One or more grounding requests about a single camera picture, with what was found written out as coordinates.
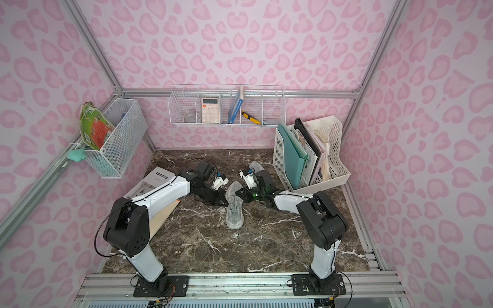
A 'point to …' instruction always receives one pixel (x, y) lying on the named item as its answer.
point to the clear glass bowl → (190, 118)
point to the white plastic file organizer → (327, 132)
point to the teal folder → (294, 155)
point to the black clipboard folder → (302, 128)
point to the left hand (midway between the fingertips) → (227, 200)
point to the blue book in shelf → (235, 108)
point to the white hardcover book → (157, 177)
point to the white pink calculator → (210, 110)
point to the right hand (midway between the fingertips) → (236, 192)
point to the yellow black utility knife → (254, 120)
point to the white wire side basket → (129, 124)
